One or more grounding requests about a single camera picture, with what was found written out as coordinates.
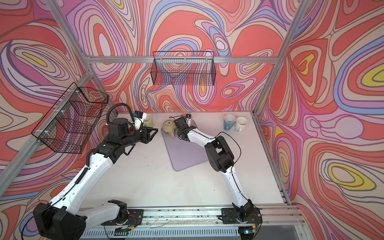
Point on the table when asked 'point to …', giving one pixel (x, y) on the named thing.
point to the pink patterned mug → (184, 114)
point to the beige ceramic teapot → (169, 126)
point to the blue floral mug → (229, 121)
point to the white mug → (240, 124)
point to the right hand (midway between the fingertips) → (185, 132)
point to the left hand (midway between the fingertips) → (156, 128)
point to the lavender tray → (182, 153)
